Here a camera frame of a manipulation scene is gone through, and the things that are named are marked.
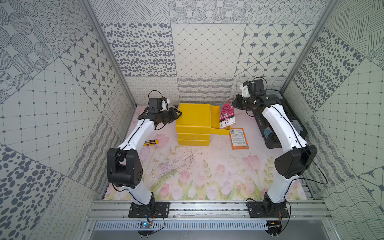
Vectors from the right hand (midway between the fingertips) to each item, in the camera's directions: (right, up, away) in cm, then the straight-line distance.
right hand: (233, 104), depth 83 cm
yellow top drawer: (-9, -10, +11) cm, 17 cm away
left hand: (-31, -4, +4) cm, 32 cm away
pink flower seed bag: (-4, -7, 0) cm, 8 cm away
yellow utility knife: (-52, -24, +15) cm, 59 cm away
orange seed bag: (+8, -22, +18) cm, 30 cm away
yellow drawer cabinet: (-23, -12, -1) cm, 26 cm away
